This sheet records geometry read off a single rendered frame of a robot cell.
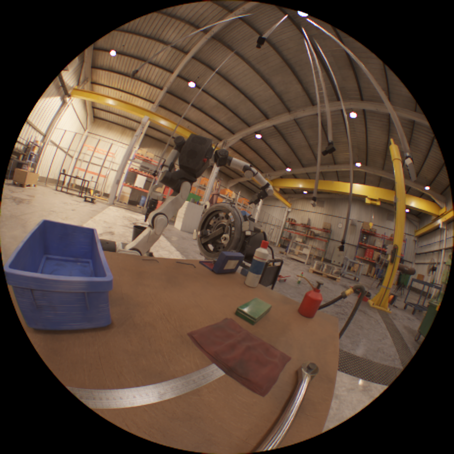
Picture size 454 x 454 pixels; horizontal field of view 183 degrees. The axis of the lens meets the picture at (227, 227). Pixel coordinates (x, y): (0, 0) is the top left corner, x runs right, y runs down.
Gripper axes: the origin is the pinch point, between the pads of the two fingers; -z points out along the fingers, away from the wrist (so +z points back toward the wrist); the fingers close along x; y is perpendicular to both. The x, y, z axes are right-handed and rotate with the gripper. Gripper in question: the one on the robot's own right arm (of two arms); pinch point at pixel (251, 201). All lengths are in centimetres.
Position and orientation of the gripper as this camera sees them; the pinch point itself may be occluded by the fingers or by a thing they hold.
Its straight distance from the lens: 145.7
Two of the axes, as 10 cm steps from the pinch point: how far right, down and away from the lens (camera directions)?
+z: 7.3, -4.5, -5.2
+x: -0.6, -8.0, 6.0
